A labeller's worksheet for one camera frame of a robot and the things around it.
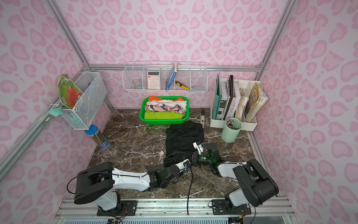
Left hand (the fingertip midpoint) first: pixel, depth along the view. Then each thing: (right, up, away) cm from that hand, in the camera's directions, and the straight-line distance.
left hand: (178, 157), depth 84 cm
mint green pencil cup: (+34, +12, +11) cm, 38 cm away
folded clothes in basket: (-17, +31, +21) cm, 42 cm away
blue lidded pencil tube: (-50, +12, +2) cm, 52 cm away
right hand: (+3, 0, -3) cm, 4 cm away
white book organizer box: (+34, +33, +2) cm, 48 cm away
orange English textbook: (+52, +35, +8) cm, 63 cm away
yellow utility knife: (+2, +47, +13) cm, 49 cm away
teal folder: (+24, +37, +2) cm, 44 cm away
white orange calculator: (-17, +50, +11) cm, 54 cm away
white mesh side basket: (-49, +25, -12) cm, 56 cm away
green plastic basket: (-12, +21, +20) cm, 31 cm away
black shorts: (+1, +11, +14) cm, 18 cm away
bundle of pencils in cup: (+33, +21, +4) cm, 39 cm away
